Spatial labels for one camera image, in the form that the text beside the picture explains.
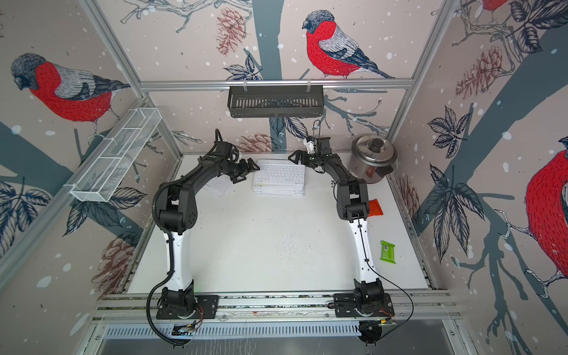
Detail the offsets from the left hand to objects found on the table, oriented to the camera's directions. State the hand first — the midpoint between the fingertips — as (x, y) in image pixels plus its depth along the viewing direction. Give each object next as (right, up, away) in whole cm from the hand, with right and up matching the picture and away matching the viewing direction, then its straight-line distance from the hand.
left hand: (257, 167), depth 101 cm
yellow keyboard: (+10, -10, +3) cm, 14 cm away
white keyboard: (+10, -2, +6) cm, 12 cm away
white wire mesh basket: (-47, 0, -26) cm, 54 cm away
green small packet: (+54, -33, -17) cm, 66 cm away
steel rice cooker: (+52, +5, -6) cm, 52 cm away
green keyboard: (+16, -12, +3) cm, 21 cm away
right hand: (+19, +5, +8) cm, 21 cm away
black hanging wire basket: (+9, +33, +6) cm, 34 cm away
